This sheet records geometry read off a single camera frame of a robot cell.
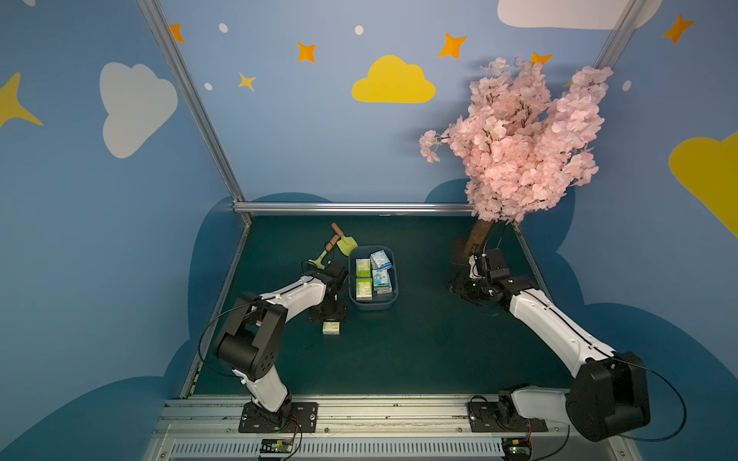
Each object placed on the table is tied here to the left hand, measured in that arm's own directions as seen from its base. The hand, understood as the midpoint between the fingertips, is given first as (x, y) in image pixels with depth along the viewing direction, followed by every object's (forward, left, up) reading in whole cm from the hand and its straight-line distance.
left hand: (333, 313), depth 93 cm
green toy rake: (+29, +5, -1) cm, 29 cm away
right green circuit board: (-35, -51, -3) cm, 62 cm away
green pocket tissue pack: (-5, 0, +1) cm, 5 cm away
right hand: (+6, -39, +11) cm, 41 cm away
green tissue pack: (+8, -10, +3) cm, 13 cm away
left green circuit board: (-36, +11, -2) cm, 37 cm away
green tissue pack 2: (+18, -9, 0) cm, 20 cm away
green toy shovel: (+30, -1, 0) cm, 30 cm away
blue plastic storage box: (+5, -15, -1) cm, 16 cm away
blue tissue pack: (+10, -16, +4) cm, 19 cm away
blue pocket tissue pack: (+19, -15, +4) cm, 25 cm away
